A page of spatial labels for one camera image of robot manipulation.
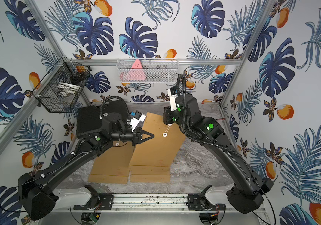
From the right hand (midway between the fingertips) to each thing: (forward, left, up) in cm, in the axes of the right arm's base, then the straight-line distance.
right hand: (165, 106), depth 64 cm
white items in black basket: (+25, +64, -10) cm, 69 cm away
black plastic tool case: (+22, +57, -35) cm, 70 cm away
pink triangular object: (+35, +19, -4) cm, 40 cm away
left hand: (-10, +6, -8) cm, 14 cm away
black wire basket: (+34, +65, -2) cm, 73 cm away
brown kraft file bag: (-18, +8, -36) cm, 41 cm away
